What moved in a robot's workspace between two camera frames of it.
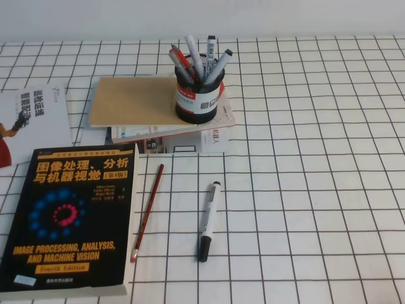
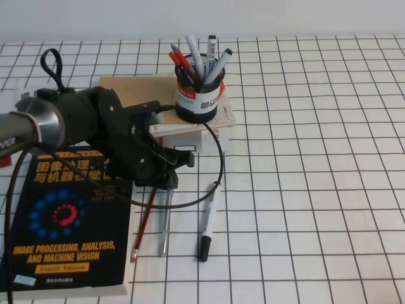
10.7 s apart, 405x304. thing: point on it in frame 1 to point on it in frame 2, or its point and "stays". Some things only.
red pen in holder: x=180 y=56 stays
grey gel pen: x=180 y=68 to x=168 y=221
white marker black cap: x=206 y=239 stays
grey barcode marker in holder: x=211 y=55 stays
